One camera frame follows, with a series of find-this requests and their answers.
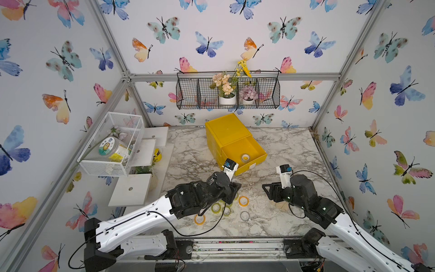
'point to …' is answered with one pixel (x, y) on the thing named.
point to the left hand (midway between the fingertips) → (237, 180)
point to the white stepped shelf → (139, 188)
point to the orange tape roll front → (200, 220)
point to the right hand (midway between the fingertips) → (269, 183)
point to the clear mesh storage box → (128, 128)
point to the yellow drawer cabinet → (228, 139)
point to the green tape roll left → (216, 208)
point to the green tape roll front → (226, 211)
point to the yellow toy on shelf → (157, 155)
